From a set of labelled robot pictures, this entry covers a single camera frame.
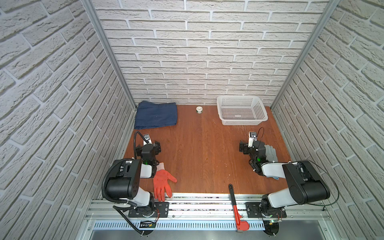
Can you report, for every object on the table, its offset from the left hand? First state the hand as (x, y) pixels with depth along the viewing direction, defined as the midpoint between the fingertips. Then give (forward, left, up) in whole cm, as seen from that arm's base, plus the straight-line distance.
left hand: (147, 141), depth 91 cm
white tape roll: (+31, -35, -4) cm, 47 cm away
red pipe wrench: (-45, -50, -4) cm, 68 cm away
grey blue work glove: (-10, -79, -4) cm, 79 cm away
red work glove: (-23, -10, -6) cm, 26 cm away
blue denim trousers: (+28, +4, -6) cm, 29 cm away
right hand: (-1, -65, +1) cm, 65 cm away
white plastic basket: (+30, -69, -5) cm, 75 cm away
